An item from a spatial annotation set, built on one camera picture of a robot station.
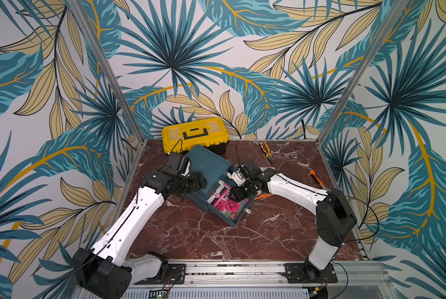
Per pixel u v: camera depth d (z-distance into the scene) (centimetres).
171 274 72
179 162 56
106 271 36
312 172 104
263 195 94
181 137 97
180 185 60
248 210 82
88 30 72
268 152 113
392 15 70
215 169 80
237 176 77
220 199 85
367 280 75
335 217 47
